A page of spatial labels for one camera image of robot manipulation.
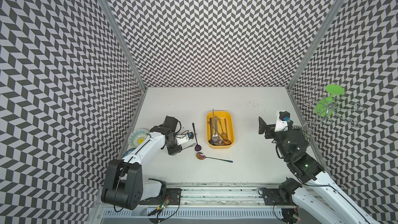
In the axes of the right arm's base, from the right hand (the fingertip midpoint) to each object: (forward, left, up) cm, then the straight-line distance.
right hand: (269, 119), depth 72 cm
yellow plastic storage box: (+14, +15, -20) cm, 29 cm away
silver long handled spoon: (+2, +25, -23) cm, 34 cm away
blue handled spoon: (-9, +33, -23) cm, 41 cm away
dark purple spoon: (-4, +35, -24) cm, 43 cm away
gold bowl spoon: (+9, +24, -24) cm, 35 cm away
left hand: (-4, +48, -21) cm, 52 cm away
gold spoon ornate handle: (+5, +20, -24) cm, 32 cm away
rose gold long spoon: (-1, +18, -23) cm, 29 cm away
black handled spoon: (-1, +28, -24) cm, 37 cm away
